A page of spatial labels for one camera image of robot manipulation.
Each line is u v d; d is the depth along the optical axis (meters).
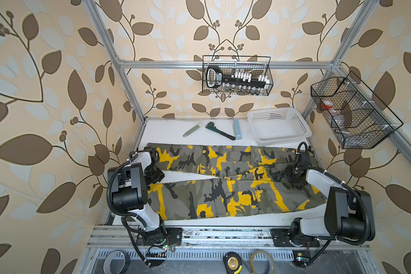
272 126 1.14
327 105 0.81
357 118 0.73
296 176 0.69
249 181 0.89
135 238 0.74
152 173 0.78
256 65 0.91
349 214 0.43
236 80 0.84
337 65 0.89
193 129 1.16
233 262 0.66
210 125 1.16
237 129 1.12
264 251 0.71
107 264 0.66
